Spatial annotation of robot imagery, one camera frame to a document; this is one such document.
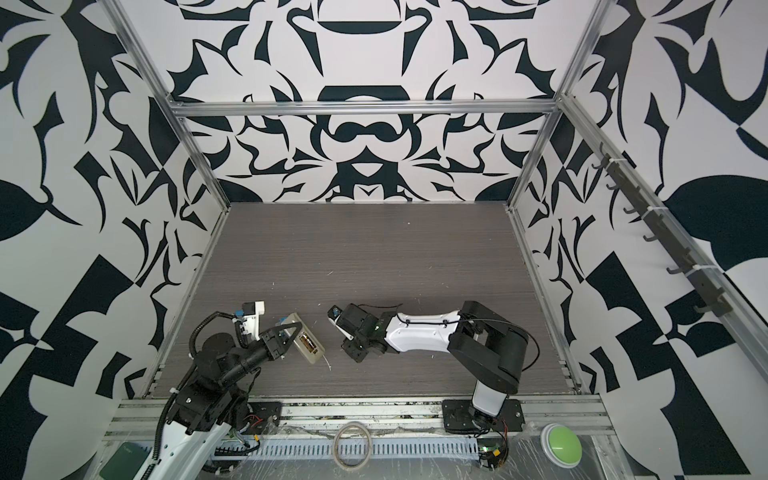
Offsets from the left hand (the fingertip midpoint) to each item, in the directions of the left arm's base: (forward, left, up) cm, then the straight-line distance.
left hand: (301, 323), depth 74 cm
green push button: (-26, -61, -15) cm, 68 cm away
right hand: (0, -11, -14) cm, 18 cm away
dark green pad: (-25, +39, -14) cm, 49 cm away
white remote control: (-5, -4, -5) cm, 8 cm away
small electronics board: (-26, -45, -15) cm, 54 cm away
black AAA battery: (-4, -1, -4) cm, 6 cm away
